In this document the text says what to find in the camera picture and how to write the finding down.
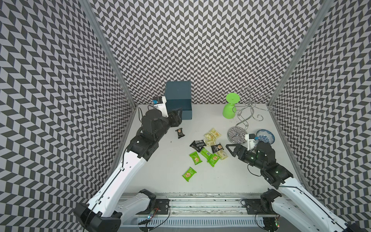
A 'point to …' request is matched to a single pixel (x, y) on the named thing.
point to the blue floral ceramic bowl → (264, 136)
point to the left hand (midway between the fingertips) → (176, 110)
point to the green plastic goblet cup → (229, 109)
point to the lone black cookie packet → (180, 133)
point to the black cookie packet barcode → (197, 145)
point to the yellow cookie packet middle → (209, 139)
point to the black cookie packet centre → (214, 148)
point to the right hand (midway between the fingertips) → (229, 151)
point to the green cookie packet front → (189, 174)
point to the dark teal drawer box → (178, 95)
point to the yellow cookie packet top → (215, 134)
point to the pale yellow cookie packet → (222, 154)
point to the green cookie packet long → (206, 153)
